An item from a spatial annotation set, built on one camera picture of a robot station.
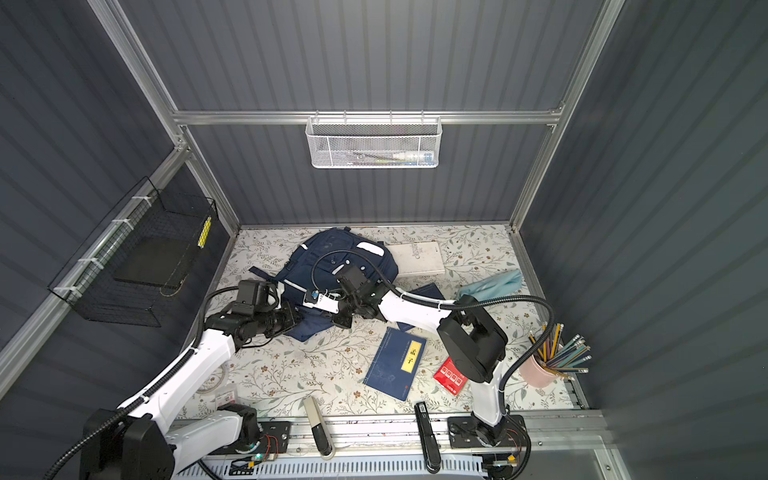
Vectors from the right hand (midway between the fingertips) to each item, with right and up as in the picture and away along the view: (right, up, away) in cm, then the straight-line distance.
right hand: (328, 311), depth 85 cm
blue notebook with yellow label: (+20, -15, -1) cm, 24 cm away
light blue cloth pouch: (+50, +6, +9) cm, 51 cm away
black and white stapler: (+1, -26, -14) cm, 29 cm away
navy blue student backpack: (-9, +12, +16) cm, 22 cm away
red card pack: (+35, -18, -3) cm, 39 cm away
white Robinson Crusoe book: (+28, +15, +23) cm, 40 cm away
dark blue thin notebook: (+31, +4, +16) cm, 36 cm away
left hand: (-7, -1, -2) cm, 7 cm away
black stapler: (+27, -28, -16) cm, 42 cm away
